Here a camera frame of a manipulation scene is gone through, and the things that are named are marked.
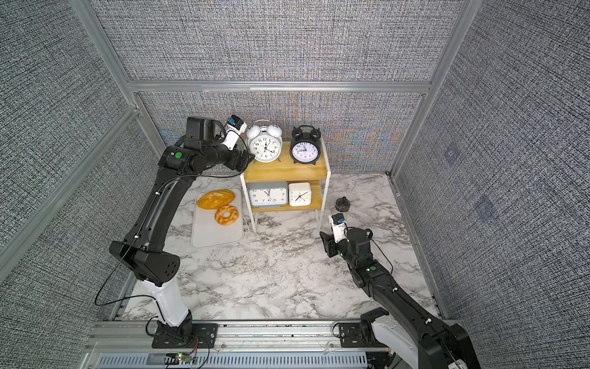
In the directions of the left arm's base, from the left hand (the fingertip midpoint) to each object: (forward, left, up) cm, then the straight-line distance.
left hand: (247, 146), depth 74 cm
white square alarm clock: (-7, -17, -17) cm, 25 cm away
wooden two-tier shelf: (-3, -12, -8) cm, 15 cm away
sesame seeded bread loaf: (+5, +20, -34) cm, 39 cm away
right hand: (-17, -27, -23) cm, 39 cm away
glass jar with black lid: (-4, -35, -28) cm, 45 cm away
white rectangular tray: (-8, +23, -38) cm, 45 cm away
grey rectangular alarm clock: (-7, -5, -17) cm, 19 cm away
